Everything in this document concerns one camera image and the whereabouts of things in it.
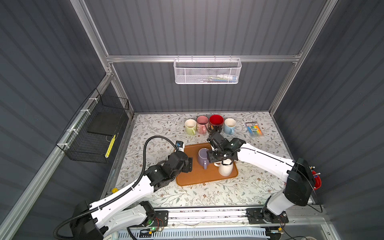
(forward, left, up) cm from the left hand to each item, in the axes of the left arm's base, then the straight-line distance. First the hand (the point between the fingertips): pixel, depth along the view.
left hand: (186, 158), depth 77 cm
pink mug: (+33, -11, -7) cm, 35 cm away
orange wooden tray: (-3, -6, -15) cm, 17 cm away
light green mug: (+30, -3, -8) cm, 31 cm away
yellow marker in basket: (+3, +35, +10) cm, 37 cm away
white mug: (-3, -21, -7) cm, 22 cm away
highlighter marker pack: (+29, -49, -14) cm, 59 cm away
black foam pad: (+16, +41, +12) cm, 46 cm away
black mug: (+29, -21, -7) cm, 37 cm away
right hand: (+2, -14, -5) cm, 15 cm away
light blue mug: (+26, -29, -6) cm, 40 cm away
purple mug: (+4, -9, -8) cm, 13 cm away
